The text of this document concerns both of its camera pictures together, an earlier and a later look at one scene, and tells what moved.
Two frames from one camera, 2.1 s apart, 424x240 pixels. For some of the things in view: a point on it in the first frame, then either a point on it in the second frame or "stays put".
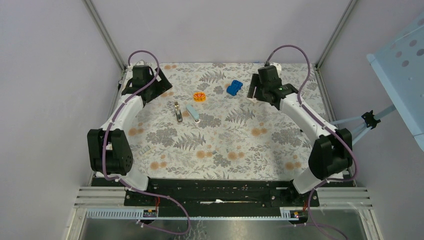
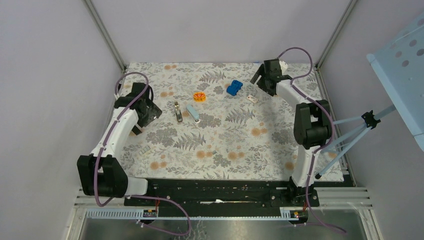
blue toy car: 233,89 stays put
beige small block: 178,112 stays put
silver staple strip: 145,149 stays put
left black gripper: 162,85 -> 153,111
